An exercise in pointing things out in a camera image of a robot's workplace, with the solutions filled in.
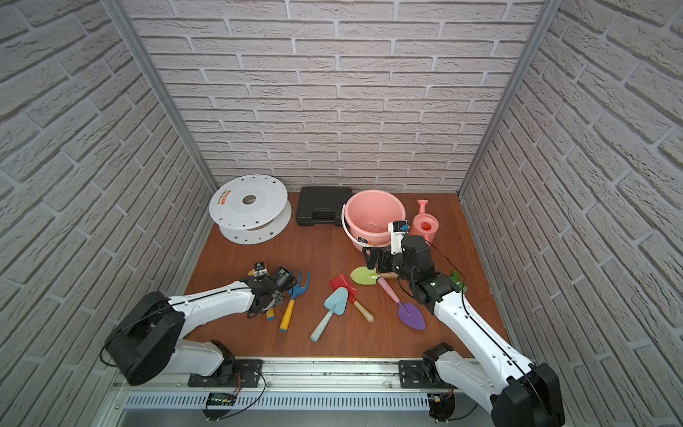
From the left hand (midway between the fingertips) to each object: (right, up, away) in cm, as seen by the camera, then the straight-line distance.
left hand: (268, 293), depth 90 cm
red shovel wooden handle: (+25, +3, +2) cm, 26 cm away
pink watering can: (+56, +24, +5) cm, 61 cm away
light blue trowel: (+23, -3, -2) cm, 24 cm away
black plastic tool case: (+16, +32, +22) cm, 41 cm away
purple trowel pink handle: (+47, -5, -4) cm, 48 cm away
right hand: (+37, +17, -10) cm, 42 cm away
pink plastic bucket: (+34, +27, +6) cm, 44 cm away
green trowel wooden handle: (+35, +5, +4) cm, 35 cm away
